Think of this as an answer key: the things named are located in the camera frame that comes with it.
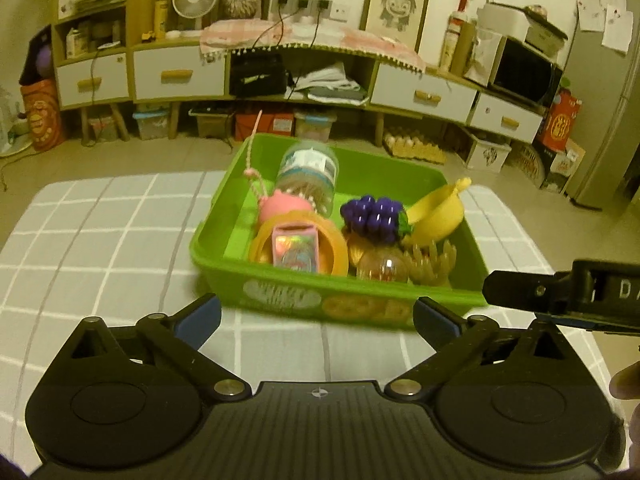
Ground grey refrigerator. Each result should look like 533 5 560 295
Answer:
565 0 640 211

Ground tall red white bottle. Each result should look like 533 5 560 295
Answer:
440 10 468 73

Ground orange red printed bag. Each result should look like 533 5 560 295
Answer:
20 79 63 151

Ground black microwave oven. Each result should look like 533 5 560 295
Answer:
487 35 563 111

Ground white cabinet drawer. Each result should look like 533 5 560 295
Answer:
469 92 544 145
132 45 226 102
370 62 478 125
55 52 128 108

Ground pink box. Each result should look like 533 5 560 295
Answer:
271 224 321 273

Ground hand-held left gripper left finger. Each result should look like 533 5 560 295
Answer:
70 293 252 402

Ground red storage box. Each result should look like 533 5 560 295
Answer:
235 112 293 143

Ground clear storage box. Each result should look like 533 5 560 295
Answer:
294 112 337 143
190 107 233 138
132 109 171 141

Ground white wall sockets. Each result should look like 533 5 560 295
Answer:
272 0 351 23

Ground tray of eggs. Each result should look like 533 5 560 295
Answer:
382 130 446 165

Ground framed cartoon girl picture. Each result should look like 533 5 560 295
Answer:
360 0 432 53

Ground person's right hand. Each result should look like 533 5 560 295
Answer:
609 366 640 471

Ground translucent sticky hand toy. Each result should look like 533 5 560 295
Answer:
404 239 458 287

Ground pile of folded clothes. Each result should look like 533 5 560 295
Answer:
287 62 368 106

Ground orange toy ring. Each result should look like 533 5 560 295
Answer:
248 211 349 277

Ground pink pig toy with string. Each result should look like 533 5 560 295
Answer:
242 109 313 233

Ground papers taped on refrigerator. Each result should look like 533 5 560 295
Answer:
577 0 633 53

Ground pink fringed cloth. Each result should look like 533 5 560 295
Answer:
200 19 426 73

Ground yellow toy corn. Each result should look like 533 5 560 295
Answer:
345 230 388 263

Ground clear pink-capped capsule ball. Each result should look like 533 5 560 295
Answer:
356 249 411 281

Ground brown cardboard box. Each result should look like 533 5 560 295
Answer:
542 140 586 193

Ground red gift box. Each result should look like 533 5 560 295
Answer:
537 91 583 153

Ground purple toy grapes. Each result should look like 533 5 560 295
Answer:
340 195 413 247

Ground white printed cardboard box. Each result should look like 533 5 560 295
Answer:
465 135 512 173

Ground green plastic bin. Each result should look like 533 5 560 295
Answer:
190 132 488 330

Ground black bag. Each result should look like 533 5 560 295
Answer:
231 52 288 98

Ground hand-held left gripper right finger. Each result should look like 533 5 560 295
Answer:
384 295 577 402

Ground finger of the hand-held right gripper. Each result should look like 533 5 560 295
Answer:
481 269 577 314
534 311 640 336

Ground long wooden cabinet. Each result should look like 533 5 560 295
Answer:
52 35 546 148

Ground wooden shelf unit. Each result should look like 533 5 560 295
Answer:
52 0 133 63

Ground round patterned basket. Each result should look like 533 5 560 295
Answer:
510 142 548 188

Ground clear cotton swab jar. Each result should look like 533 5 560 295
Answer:
274 142 340 218

